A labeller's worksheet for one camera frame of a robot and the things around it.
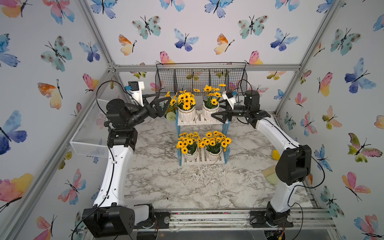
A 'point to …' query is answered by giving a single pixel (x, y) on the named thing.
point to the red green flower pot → (170, 113)
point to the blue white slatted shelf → (202, 159)
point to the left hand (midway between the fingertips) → (164, 96)
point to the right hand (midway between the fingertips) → (216, 108)
